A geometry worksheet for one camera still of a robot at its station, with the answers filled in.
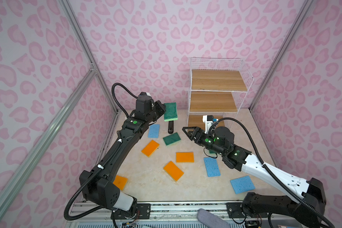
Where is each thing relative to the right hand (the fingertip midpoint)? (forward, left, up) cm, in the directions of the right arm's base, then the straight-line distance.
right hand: (185, 131), depth 66 cm
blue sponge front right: (-14, -33, -32) cm, 48 cm away
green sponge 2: (+10, +7, +1) cm, 13 cm away
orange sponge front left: (-14, +37, -33) cm, 52 cm away
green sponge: (+16, +8, -32) cm, 36 cm away
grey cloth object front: (-31, -12, -29) cm, 44 cm away
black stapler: (+23, +9, -30) cm, 39 cm away
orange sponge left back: (+9, +23, -33) cm, 42 cm away
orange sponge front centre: (-6, +6, -33) cm, 34 cm away
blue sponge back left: (+23, +22, -33) cm, 46 cm away
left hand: (+16, +9, +4) cm, 19 cm away
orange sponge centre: (+3, -1, -33) cm, 33 cm away
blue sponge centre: (-4, -17, -32) cm, 36 cm away
